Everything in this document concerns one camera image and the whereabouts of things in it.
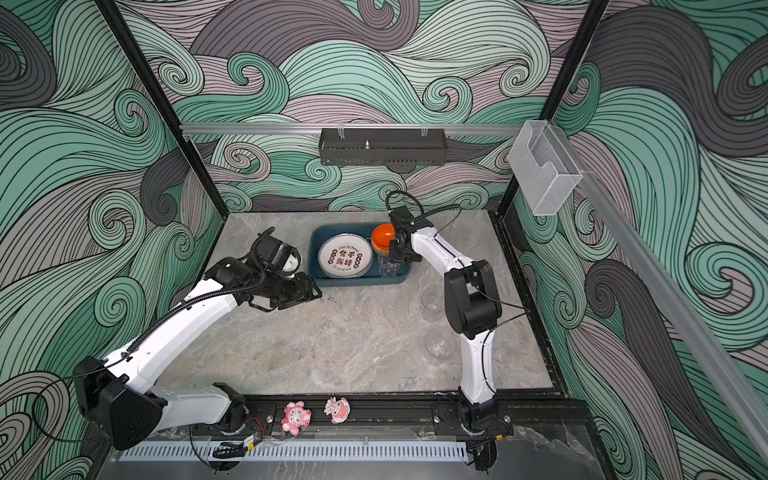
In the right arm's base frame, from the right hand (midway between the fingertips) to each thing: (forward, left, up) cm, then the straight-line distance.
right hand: (401, 256), depth 97 cm
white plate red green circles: (+4, +20, -5) cm, 21 cm away
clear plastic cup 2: (-27, -11, -7) cm, 30 cm away
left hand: (-21, +23, +12) cm, 33 cm away
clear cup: (-1, +5, -6) cm, 8 cm away
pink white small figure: (-44, +17, -4) cm, 48 cm away
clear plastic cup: (-13, -10, -5) cm, 17 cm away
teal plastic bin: (+12, +30, -2) cm, 32 cm away
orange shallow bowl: (+10, +6, -1) cm, 12 cm away
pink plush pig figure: (-46, +27, -3) cm, 54 cm away
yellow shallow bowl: (+2, +6, 0) cm, 6 cm away
